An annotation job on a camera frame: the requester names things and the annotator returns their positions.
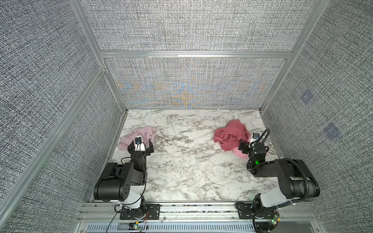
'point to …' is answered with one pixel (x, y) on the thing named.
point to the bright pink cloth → (239, 153)
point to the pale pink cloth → (147, 133)
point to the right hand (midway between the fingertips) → (249, 139)
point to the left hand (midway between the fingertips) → (141, 140)
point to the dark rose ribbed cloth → (229, 137)
